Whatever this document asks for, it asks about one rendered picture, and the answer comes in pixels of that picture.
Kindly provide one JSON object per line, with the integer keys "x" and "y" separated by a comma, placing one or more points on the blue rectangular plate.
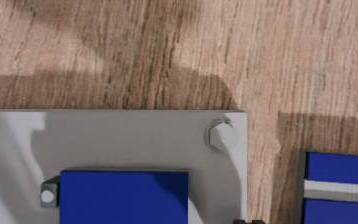
{"x": 123, "y": 195}

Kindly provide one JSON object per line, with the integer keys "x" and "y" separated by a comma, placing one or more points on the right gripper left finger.
{"x": 240, "y": 221}

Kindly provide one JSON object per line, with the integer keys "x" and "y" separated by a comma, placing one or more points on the grey fixture plate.
{"x": 37, "y": 144}

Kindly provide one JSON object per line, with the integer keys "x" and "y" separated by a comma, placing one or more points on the blue rectangular block with slot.
{"x": 327, "y": 188}

